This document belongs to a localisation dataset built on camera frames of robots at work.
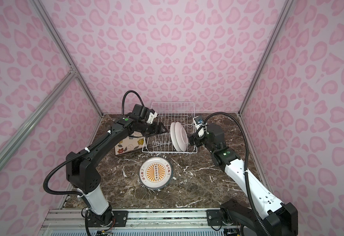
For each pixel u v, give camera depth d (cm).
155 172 88
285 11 71
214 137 53
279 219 37
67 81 85
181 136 88
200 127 62
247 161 50
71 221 73
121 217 74
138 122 65
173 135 86
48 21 73
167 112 117
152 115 78
